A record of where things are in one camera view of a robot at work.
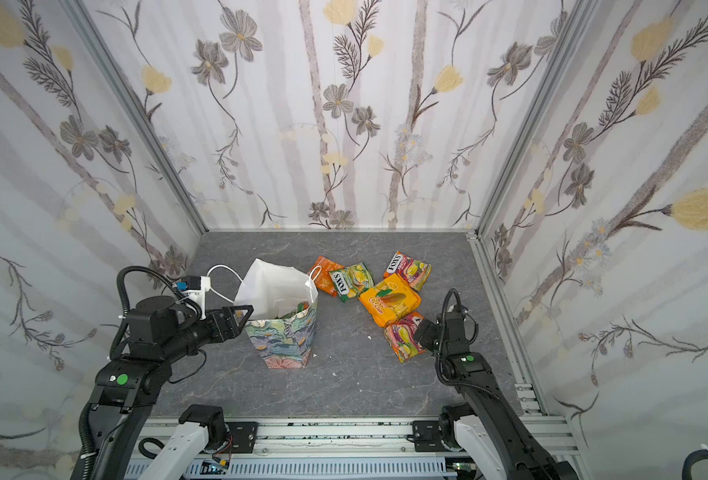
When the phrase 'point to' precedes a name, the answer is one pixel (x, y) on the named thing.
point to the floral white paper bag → (282, 323)
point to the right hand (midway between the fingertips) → (424, 326)
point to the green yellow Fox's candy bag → (350, 280)
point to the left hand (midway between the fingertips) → (238, 303)
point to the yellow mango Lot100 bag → (391, 300)
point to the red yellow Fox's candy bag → (400, 336)
